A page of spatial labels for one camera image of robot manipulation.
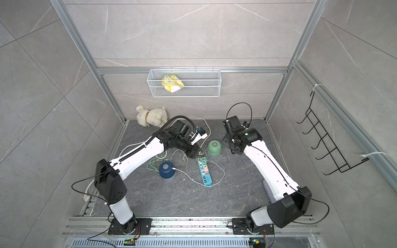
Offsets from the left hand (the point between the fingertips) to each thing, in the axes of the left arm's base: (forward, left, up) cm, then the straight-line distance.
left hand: (203, 150), depth 78 cm
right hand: (+2, -14, +3) cm, 15 cm away
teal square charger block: (+1, 0, -12) cm, 12 cm away
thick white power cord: (-13, +67, -20) cm, 71 cm away
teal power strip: (-8, -1, -17) cm, 19 cm away
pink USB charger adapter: (-5, -2, -14) cm, 15 cm away
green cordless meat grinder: (+8, -7, -10) cm, 15 cm away
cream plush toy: (+35, +32, -9) cm, 48 cm away
